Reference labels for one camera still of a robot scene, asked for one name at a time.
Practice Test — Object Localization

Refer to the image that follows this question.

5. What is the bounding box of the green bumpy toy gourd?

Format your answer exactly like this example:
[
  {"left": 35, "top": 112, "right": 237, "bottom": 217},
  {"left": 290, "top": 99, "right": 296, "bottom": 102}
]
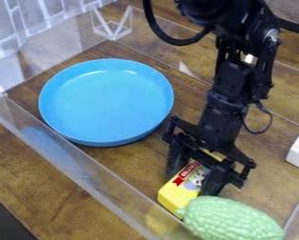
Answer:
[{"left": 177, "top": 196, "right": 285, "bottom": 240}]

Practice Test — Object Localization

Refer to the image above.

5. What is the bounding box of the clear acrylic enclosure wall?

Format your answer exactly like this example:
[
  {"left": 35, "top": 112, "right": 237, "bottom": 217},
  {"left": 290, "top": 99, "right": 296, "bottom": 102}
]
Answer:
[{"left": 0, "top": 0, "right": 299, "bottom": 240}]

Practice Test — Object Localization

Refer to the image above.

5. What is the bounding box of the yellow butter block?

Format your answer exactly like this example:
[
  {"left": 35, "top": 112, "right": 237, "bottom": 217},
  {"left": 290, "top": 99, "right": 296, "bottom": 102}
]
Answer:
[{"left": 157, "top": 149, "right": 228, "bottom": 219}]

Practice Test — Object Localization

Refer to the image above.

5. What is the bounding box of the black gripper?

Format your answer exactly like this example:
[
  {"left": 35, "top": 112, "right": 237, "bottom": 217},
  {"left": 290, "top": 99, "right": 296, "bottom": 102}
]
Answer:
[{"left": 164, "top": 116, "right": 257, "bottom": 196}]

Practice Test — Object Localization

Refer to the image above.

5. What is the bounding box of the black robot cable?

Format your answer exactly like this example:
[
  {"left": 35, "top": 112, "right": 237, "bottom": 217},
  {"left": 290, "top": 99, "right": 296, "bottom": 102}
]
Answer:
[{"left": 142, "top": 0, "right": 213, "bottom": 47}]

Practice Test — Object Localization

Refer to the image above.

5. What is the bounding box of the round blue plastic tray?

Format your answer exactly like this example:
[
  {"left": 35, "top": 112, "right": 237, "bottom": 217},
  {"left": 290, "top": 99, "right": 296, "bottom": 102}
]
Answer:
[{"left": 39, "top": 58, "right": 174, "bottom": 147}]

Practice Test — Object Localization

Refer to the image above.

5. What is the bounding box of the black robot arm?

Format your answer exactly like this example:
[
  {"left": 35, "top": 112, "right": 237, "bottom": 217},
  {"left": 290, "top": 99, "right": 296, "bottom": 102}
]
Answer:
[{"left": 165, "top": 0, "right": 280, "bottom": 196}]

